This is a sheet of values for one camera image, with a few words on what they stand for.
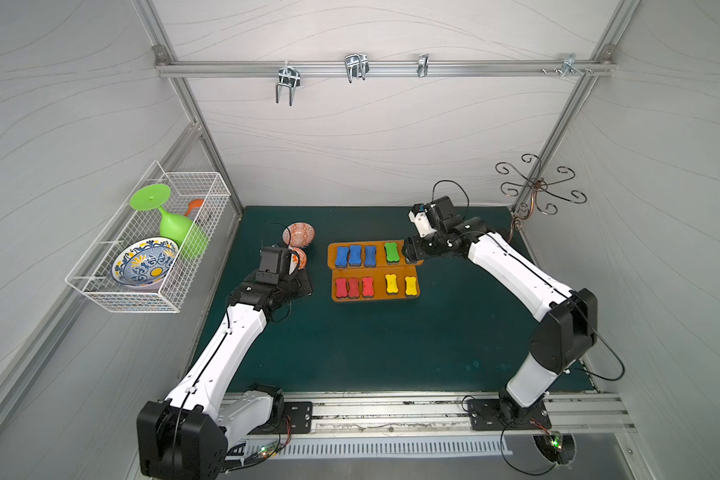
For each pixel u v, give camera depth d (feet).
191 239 2.07
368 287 3.12
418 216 2.51
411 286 3.14
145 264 2.04
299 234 3.64
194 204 2.58
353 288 3.11
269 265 1.97
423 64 2.39
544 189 2.75
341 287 3.17
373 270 3.34
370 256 2.88
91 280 1.80
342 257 2.83
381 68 2.59
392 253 2.89
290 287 2.29
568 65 2.51
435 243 2.31
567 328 1.46
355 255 2.87
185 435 1.21
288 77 2.57
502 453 2.06
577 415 2.50
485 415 2.40
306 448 2.30
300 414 2.40
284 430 2.34
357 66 2.51
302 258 3.30
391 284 3.14
